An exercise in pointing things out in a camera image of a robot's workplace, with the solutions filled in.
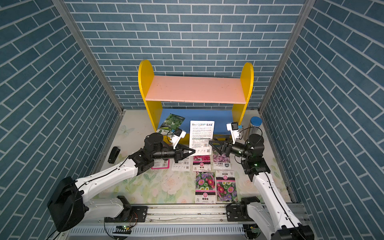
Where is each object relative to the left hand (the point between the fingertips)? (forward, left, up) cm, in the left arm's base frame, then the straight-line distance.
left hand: (197, 154), depth 69 cm
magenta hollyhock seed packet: (+7, -3, -24) cm, 25 cm away
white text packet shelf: (+7, -2, +7) cm, 10 cm away
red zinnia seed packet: (-9, -16, -24) cm, 30 cm away
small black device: (+11, +52, -23) cm, 58 cm away
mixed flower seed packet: (-8, -5, -24) cm, 26 cm away
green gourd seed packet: (+28, +15, -10) cm, 33 cm away
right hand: (+4, -8, +4) cm, 10 cm away
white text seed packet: (+6, +8, -25) cm, 27 cm away
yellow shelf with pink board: (+57, +11, -28) cm, 65 cm away
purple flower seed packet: (+7, -16, -23) cm, 29 cm away
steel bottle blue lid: (+25, -35, -4) cm, 43 cm away
